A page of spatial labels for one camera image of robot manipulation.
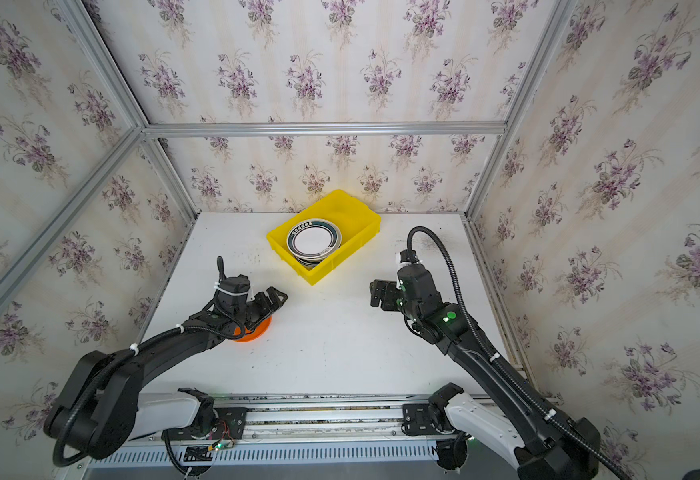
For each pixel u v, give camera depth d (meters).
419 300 0.55
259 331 0.86
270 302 0.80
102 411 0.40
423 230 0.54
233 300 0.68
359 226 1.14
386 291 0.66
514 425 0.44
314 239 1.04
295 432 0.73
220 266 0.70
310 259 0.99
